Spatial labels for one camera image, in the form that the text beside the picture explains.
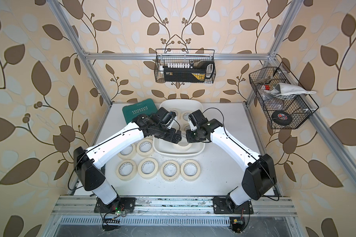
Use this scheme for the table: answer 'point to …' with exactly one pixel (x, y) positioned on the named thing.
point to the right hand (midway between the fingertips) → (189, 138)
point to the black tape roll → (281, 118)
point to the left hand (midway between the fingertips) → (176, 137)
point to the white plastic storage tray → (182, 108)
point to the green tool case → (147, 106)
